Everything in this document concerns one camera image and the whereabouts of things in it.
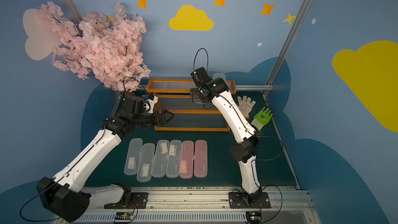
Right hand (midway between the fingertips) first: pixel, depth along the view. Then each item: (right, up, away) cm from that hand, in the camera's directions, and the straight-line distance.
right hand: (202, 95), depth 80 cm
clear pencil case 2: (-31, -40, +4) cm, 51 cm away
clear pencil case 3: (-24, -36, +6) cm, 44 cm away
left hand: (-17, -10, -5) cm, 20 cm away
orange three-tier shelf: (-16, 0, +10) cm, 19 cm away
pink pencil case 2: (-1, -37, +9) cm, 38 cm away
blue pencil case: (+12, +12, +8) cm, 19 cm away
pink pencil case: (-9, -36, +6) cm, 38 cm away
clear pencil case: (-39, -35, +7) cm, 53 cm away
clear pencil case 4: (-16, -40, +4) cm, 44 cm away
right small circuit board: (+25, -59, -8) cm, 64 cm away
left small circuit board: (-37, -58, -8) cm, 69 cm away
